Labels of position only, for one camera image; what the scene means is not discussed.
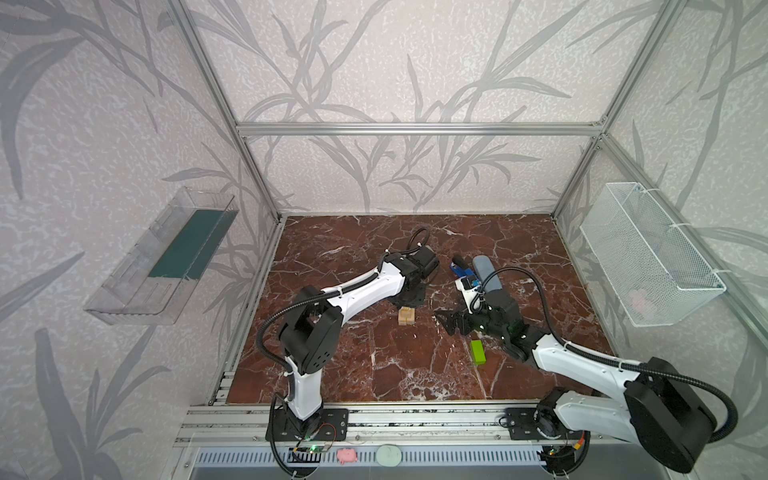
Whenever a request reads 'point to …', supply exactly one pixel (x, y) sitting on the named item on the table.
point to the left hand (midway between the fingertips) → (417, 294)
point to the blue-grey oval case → (484, 268)
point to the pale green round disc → (388, 455)
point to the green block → (478, 352)
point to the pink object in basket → (639, 300)
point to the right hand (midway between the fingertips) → (447, 297)
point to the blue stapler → (461, 268)
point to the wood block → (406, 316)
